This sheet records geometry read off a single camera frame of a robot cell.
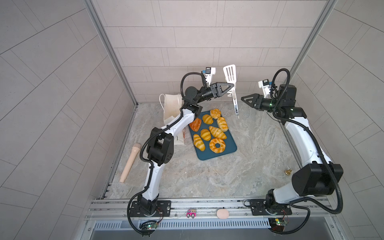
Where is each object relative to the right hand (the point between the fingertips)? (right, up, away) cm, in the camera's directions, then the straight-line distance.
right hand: (243, 100), depth 72 cm
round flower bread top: (-11, -6, +33) cm, 35 cm away
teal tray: (-2, -27, +20) cm, 34 cm away
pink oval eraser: (-11, -53, -3) cm, 55 cm away
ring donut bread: (-13, -24, +21) cm, 34 cm away
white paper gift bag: (-39, 0, +21) cm, 44 cm away
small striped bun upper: (-16, -10, +30) cm, 35 cm away
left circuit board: (-44, -55, -8) cm, 71 cm away
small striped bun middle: (-18, -20, +22) cm, 34 cm away
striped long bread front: (-22, -24, +19) cm, 38 cm away
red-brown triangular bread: (-24, -14, +27) cm, 39 cm away
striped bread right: (-6, -13, +28) cm, 31 cm away
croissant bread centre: (-10, -19, +22) cm, 31 cm away
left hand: (-6, +5, -7) cm, 11 cm away
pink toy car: (-25, -52, -4) cm, 58 cm away
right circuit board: (+14, -58, -4) cm, 60 cm away
